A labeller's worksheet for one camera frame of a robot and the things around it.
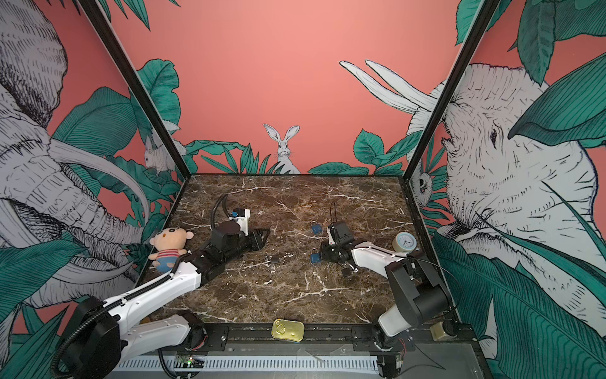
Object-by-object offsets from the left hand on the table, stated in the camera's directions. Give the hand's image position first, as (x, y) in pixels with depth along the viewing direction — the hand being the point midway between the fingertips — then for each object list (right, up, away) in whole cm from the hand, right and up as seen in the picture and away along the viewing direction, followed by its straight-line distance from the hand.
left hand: (268, 228), depth 80 cm
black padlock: (+29, -18, +10) cm, 35 cm away
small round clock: (+52, -8, +13) cm, 54 cm away
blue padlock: (+17, -13, +12) cm, 24 cm away
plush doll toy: (-39, -7, +8) cm, 41 cm away
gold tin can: (+7, -31, -8) cm, 33 cm away
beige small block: (+55, -32, -7) cm, 64 cm away
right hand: (+17, -10, +10) cm, 23 cm away
